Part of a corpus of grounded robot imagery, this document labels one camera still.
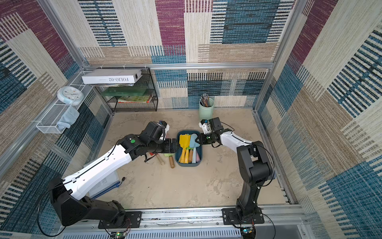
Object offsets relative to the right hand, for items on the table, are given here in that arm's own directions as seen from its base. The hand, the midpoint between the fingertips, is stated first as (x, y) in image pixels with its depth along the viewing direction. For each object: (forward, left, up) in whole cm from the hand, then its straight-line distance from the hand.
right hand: (197, 138), depth 95 cm
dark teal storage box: (-9, +12, -5) cm, 16 cm away
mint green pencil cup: (+21, -7, +1) cm, 23 cm away
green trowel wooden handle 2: (-10, +5, -3) cm, 12 cm away
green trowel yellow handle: (-11, +7, -3) cm, 13 cm away
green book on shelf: (+22, +44, +21) cm, 54 cm away
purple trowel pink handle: (-11, 0, -3) cm, 12 cm away
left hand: (-13, +12, +14) cm, 23 cm away
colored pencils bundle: (+26, -6, +9) cm, 28 cm away
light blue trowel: (-3, +2, -3) cm, 5 cm away
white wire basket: (-9, +67, +28) cm, 73 cm away
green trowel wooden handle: (-13, +15, -6) cm, 21 cm away
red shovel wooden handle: (-13, +22, -4) cm, 26 cm away
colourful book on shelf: (+23, +40, +13) cm, 48 cm away
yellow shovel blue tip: (-1, +8, -4) cm, 9 cm away
